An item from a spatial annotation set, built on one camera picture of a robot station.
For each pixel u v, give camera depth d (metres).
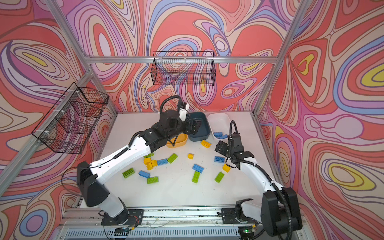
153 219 0.74
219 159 0.92
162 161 0.93
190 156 0.95
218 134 1.04
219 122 1.14
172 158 0.93
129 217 0.72
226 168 0.88
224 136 1.02
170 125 0.55
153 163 0.90
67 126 0.75
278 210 0.41
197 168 0.88
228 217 0.73
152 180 0.86
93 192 0.41
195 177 0.85
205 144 0.99
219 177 0.87
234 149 0.65
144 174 0.86
